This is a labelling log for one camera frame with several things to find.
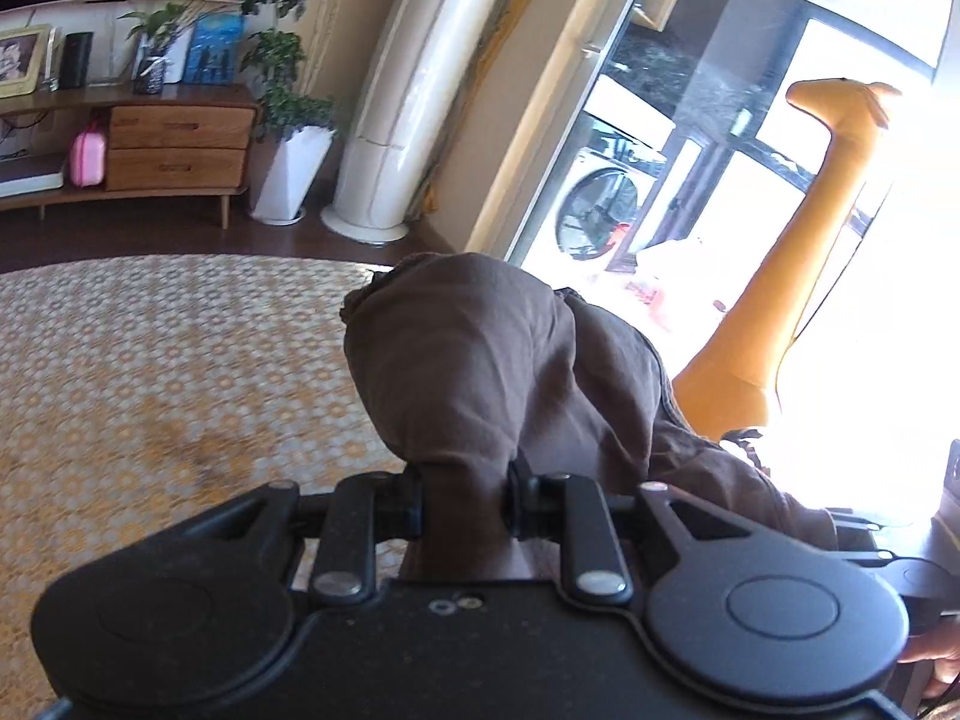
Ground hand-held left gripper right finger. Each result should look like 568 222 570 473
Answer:
506 458 755 609

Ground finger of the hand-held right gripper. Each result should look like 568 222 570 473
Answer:
829 516 899 568

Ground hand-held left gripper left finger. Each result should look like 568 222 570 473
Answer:
191 464 428 608

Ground brown garment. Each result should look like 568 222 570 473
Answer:
340 250 662 583

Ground person's right hand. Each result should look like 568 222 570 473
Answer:
898 611 960 700

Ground dark brown cloth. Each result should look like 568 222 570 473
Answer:
555 286 840 557

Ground tan giraffe plush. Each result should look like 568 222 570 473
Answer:
670 76 905 445

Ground white washing machine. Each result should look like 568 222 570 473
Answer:
550 141 670 265

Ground tall green plant white pot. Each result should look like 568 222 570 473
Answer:
235 0 400 227

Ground glass sliding door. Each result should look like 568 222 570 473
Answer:
504 0 710 272

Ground light wooden drawer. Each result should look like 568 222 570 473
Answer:
104 148 251 193
108 105 258 152

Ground cream standing air conditioner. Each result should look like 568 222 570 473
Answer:
320 0 524 244

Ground pink carry case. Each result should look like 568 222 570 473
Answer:
69 120 108 188

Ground yellow curtain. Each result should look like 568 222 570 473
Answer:
478 0 572 95

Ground blue picture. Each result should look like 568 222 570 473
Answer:
181 12 247 86

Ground orchid plant in dark vase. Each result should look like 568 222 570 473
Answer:
118 3 204 97

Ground white flat box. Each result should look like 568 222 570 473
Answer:
0 151 69 200

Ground wooden television stand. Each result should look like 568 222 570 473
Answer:
0 82 263 228

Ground black cylinder speaker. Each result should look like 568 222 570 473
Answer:
58 31 95 92

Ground yellow photo frame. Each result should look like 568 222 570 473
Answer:
0 23 54 98

